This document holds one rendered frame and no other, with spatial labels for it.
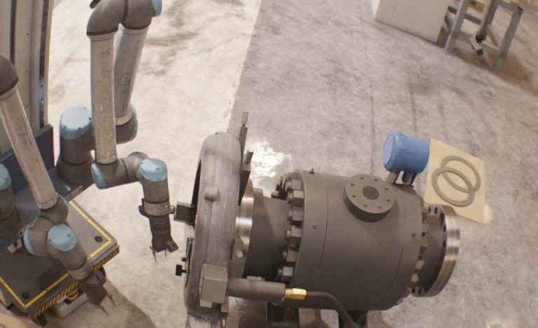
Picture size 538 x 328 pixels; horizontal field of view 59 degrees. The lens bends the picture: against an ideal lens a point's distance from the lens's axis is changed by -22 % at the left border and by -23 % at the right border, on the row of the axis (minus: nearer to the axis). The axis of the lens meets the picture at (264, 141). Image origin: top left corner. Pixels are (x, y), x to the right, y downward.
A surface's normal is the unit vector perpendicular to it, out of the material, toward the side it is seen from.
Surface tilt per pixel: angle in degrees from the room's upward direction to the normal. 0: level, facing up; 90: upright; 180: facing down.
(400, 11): 90
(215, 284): 67
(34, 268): 0
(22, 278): 0
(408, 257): 46
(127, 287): 0
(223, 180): 15
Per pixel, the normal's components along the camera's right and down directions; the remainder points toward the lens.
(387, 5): -0.10, 0.63
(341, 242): 0.18, -0.18
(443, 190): 0.22, -0.75
